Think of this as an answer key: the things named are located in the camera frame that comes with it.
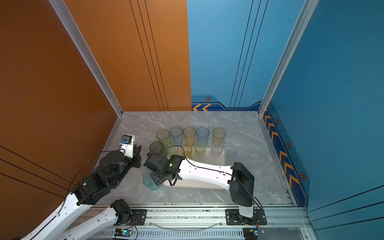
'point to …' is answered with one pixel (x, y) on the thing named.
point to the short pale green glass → (173, 148)
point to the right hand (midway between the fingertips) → (156, 176)
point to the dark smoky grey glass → (156, 147)
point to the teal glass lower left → (149, 182)
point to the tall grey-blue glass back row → (176, 134)
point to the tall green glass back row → (163, 135)
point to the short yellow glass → (186, 150)
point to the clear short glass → (216, 148)
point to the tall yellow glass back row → (189, 133)
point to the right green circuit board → (252, 233)
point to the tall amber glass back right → (218, 135)
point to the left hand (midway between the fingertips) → (139, 145)
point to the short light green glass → (200, 148)
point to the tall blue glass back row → (202, 133)
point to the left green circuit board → (123, 232)
